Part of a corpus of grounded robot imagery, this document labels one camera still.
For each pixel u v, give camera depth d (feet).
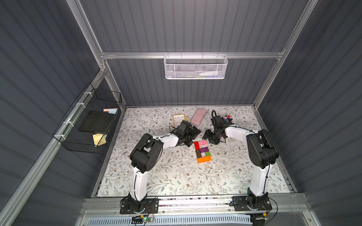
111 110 2.70
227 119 3.09
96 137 2.28
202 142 3.19
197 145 3.16
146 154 1.74
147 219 2.28
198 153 3.05
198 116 3.68
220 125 2.59
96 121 2.39
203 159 2.98
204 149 3.09
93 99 2.63
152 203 2.42
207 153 3.07
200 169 2.84
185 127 2.58
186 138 2.75
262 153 1.72
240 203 2.38
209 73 2.95
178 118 3.58
